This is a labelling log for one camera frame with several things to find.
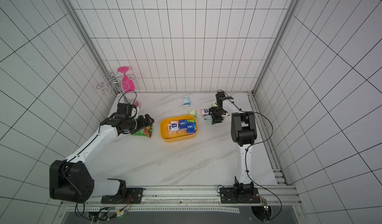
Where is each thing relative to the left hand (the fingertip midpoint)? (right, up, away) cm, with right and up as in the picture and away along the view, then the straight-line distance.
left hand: (147, 126), depth 85 cm
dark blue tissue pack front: (+21, 0, +9) cm, 22 cm away
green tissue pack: (+27, +7, +20) cm, 34 cm away
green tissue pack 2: (+42, +13, +25) cm, 51 cm away
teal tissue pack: (+37, +4, +14) cm, 40 cm away
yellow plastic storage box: (+12, -8, +3) cm, 15 cm away
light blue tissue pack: (+22, +15, +26) cm, 37 cm away
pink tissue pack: (+35, +7, +19) cm, 40 cm away
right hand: (+35, +5, +19) cm, 40 cm away
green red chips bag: (-3, -5, +8) cm, 10 cm away
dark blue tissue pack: (+26, -2, +5) cm, 26 cm away
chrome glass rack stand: (-36, +31, +26) cm, 54 cm away
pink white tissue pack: (+12, -3, +10) cm, 16 cm away
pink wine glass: (-12, +24, +2) cm, 27 cm away
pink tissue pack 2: (+15, -1, +8) cm, 17 cm away
